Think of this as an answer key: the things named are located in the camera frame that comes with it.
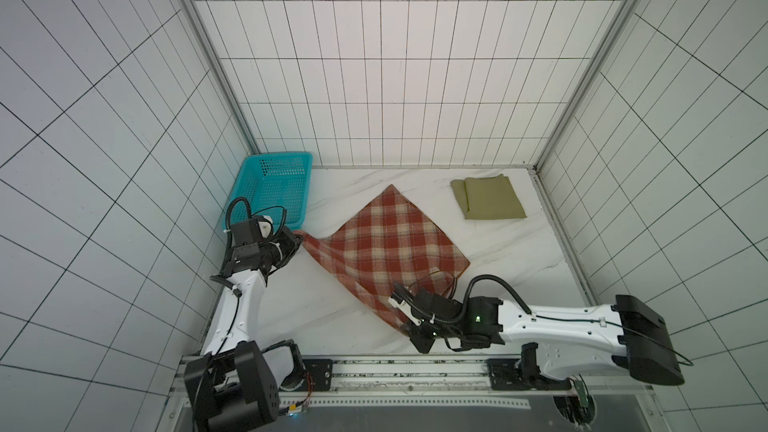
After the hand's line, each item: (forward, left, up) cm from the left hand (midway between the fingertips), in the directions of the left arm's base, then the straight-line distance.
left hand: (304, 241), depth 83 cm
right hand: (-22, -28, -5) cm, 36 cm away
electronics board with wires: (-37, -4, -12) cm, 39 cm away
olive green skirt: (+26, -61, -12) cm, 68 cm away
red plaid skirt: (+7, -23, -13) cm, 27 cm away
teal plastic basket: (+33, +21, -13) cm, 41 cm away
